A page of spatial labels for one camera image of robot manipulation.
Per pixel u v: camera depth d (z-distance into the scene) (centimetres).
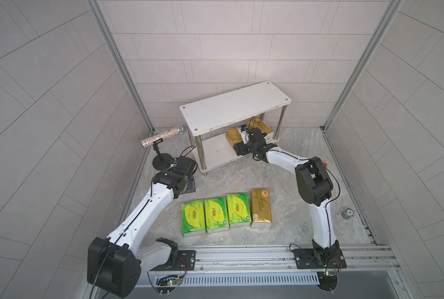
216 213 77
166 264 59
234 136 97
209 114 79
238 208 79
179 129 91
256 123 102
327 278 68
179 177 56
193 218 76
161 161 99
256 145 77
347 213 80
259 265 71
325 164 97
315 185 55
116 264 36
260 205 79
